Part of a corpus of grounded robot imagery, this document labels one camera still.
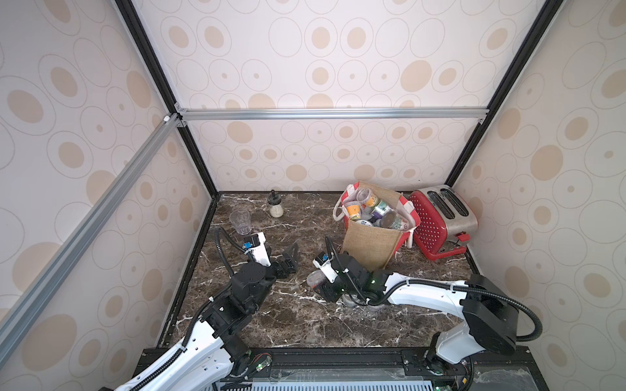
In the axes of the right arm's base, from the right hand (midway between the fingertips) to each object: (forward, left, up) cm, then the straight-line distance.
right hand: (326, 279), depth 83 cm
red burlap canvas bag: (+9, -16, +7) cm, 20 cm away
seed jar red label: (-2, +3, +3) cm, 5 cm away
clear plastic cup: (+28, +39, -4) cm, 48 cm away
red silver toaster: (+19, -43, +9) cm, 48 cm away
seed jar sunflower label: (+18, -22, +11) cm, 31 cm away
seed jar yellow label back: (+30, -14, +11) cm, 35 cm away
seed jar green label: (+17, -13, +10) cm, 24 cm away
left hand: (+1, +9, +18) cm, 21 cm away
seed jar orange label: (+21, -9, +13) cm, 26 cm away
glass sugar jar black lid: (+34, +24, -3) cm, 42 cm away
